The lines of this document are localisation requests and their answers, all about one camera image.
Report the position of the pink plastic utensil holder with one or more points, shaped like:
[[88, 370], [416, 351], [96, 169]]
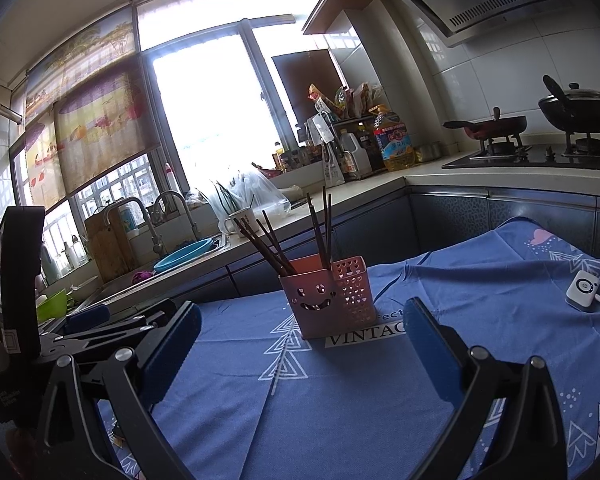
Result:
[[300, 325]]

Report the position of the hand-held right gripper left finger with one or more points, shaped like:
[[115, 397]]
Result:
[[172, 345]]

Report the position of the black gas stove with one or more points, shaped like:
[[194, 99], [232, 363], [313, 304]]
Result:
[[545, 157]]

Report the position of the cooking oil bottle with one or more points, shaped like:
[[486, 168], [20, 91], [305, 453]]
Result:
[[394, 145]]

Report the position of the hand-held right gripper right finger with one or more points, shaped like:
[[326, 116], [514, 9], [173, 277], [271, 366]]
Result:
[[430, 350]]

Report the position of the white spray bottle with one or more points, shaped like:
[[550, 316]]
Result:
[[169, 180]]

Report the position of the white button device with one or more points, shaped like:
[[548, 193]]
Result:
[[582, 287]]

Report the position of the pink scrubber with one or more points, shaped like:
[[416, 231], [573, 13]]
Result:
[[142, 276]]

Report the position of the blue printed tablecloth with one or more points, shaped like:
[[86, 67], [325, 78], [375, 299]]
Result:
[[330, 400]]

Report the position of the bunch of wooden chopsticks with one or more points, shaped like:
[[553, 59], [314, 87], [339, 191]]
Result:
[[276, 262]]

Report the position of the kitchen window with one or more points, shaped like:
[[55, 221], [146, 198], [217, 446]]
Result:
[[215, 110]]

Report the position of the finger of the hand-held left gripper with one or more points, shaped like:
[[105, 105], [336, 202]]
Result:
[[120, 330], [87, 318]]

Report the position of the steel kitchen faucet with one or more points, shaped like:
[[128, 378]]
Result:
[[189, 220], [152, 237]]

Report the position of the black spice rack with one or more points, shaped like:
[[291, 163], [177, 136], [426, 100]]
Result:
[[352, 121]]

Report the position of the dish soap bottle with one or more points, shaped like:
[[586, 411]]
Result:
[[128, 222]]

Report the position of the white plastic jug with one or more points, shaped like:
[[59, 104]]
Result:
[[355, 157]]

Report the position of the blue plastic basin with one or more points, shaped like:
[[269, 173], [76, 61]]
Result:
[[182, 257]]

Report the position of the kitchen counter with dark cabinets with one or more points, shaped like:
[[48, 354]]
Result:
[[430, 177]]

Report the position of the green plastic basin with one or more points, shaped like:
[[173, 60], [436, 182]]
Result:
[[55, 305]]

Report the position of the packaged kitchen knives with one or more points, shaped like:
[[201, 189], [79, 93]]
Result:
[[332, 170]]

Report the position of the green onions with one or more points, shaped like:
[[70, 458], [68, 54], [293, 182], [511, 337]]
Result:
[[227, 197]]

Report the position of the steel sink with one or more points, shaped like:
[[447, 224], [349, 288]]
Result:
[[215, 246]]

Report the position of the pile of snack packets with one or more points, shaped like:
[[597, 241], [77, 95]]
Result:
[[350, 97]]

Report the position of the clear plastic bag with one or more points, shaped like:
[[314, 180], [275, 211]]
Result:
[[265, 192]]

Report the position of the red frying pan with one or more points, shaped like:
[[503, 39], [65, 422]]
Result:
[[500, 125]]

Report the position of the printed window blind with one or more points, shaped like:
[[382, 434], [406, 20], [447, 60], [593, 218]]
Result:
[[100, 130]]

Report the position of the white mug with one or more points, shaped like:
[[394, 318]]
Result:
[[245, 220]]

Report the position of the wooden cutting board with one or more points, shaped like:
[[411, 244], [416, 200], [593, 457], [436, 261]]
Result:
[[107, 255]]

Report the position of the black wok with lid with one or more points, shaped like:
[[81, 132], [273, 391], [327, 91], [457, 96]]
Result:
[[577, 112]]

